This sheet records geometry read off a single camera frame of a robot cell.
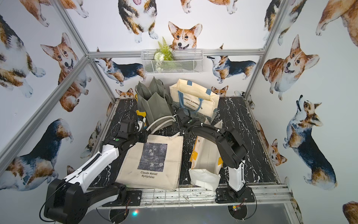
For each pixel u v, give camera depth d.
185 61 0.93
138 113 1.10
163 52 0.82
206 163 0.84
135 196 0.74
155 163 0.82
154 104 0.94
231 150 0.49
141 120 0.75
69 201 0.39
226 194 0.75
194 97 0.92
